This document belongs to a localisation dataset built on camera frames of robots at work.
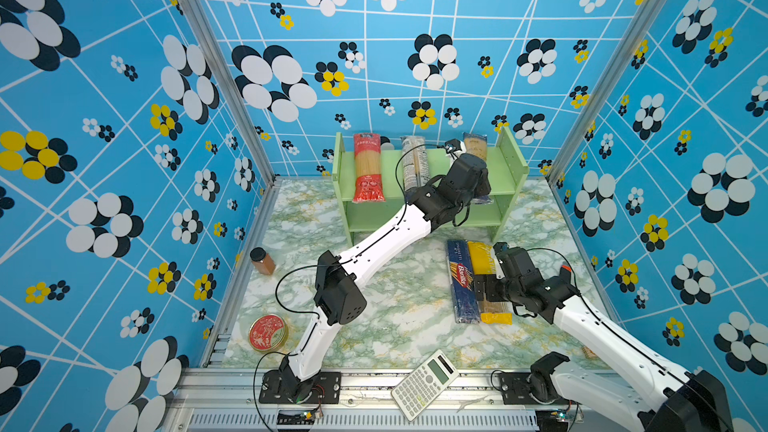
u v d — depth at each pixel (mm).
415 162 825
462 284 866
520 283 610
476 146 868
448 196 578
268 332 800
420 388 726
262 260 873
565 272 935
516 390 723
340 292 489
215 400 755
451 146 662
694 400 393
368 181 769
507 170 864
